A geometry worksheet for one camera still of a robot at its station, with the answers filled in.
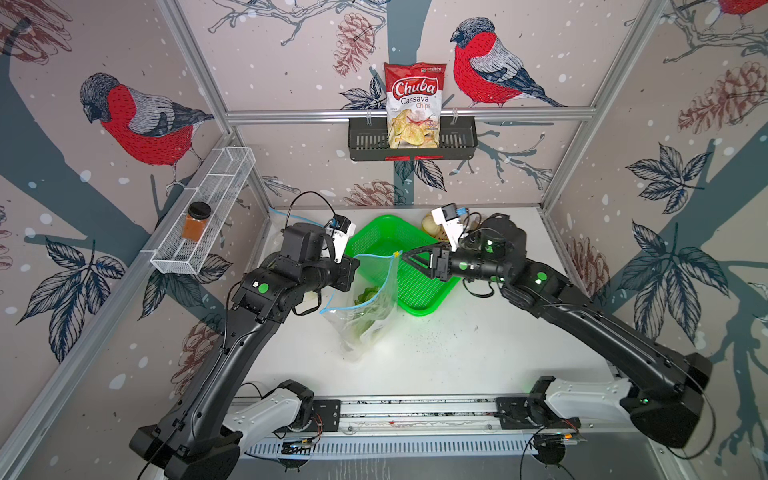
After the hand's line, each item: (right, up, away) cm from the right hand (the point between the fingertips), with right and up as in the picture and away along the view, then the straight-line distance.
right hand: (406, 256), depth 60 cm
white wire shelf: (-55, +20, +26) cm, 64 cm away
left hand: (-10, -1, +6) cm, 12 cm away
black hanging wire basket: (-11, +34, +34) cm, 49 cm away
